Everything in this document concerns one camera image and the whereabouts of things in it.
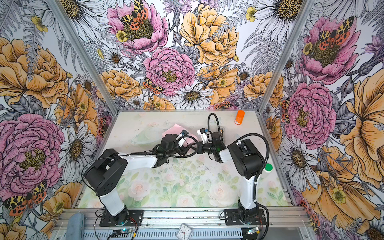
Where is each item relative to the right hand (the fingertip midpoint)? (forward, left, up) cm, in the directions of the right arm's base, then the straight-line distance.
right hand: (190, 149), depth 93 cm
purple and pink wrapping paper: (+15, +9, 0) cm, 18 cm away
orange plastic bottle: (+25, -35, +1) cm, 43 cm away
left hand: (+3, +3, +2) cm, 5 cm away
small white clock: (-41, +3, -4) cm, 41 cm away
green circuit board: (-39, +31, -6) cm, 50 cm away
